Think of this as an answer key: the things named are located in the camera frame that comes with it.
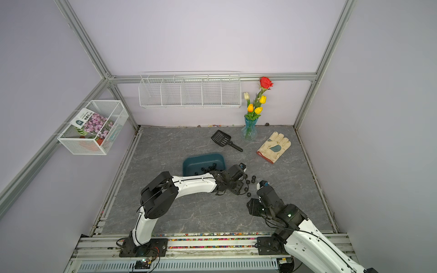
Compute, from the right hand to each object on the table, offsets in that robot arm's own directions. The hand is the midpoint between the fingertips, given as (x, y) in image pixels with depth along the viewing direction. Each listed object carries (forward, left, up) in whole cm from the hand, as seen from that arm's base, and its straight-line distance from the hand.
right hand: (249, 203), depth 78 cm
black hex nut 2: (+15, -2, -8) cm, 17 cm away
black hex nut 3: (+15, -4, -8) cm, 17 cm away
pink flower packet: (+26, +68, +25) cm, 77 cm away
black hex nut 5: (+22, +23, -7) cm, 32 cm away
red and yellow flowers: (+43, -5, +21) cm, 48 cm away
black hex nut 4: (+11, 0, -8) cm, 13 cm away
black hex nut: (+17, -5, -7) cm, 20 cm away
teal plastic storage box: (+27, +30, -8) cm, 41 cm away
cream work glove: (+39, -22, -7) cm, 45 cm away
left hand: (+12, +4, -5) cm, 14 cm away
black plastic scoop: (+47, +12, -9) cm, 49 cm away
